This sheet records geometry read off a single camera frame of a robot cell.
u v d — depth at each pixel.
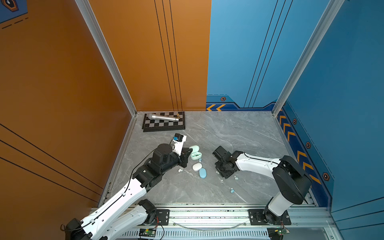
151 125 1.09
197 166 0.90
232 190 0.81
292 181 0.45
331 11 0.71
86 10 0.70
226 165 0.66
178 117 1.09
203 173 0.87
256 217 0.72
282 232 0.70
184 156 0.62
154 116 1.09
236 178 0.86
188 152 0.71
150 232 0.71
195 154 0.71
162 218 0.74
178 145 0.62
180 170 0.89
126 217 0.56
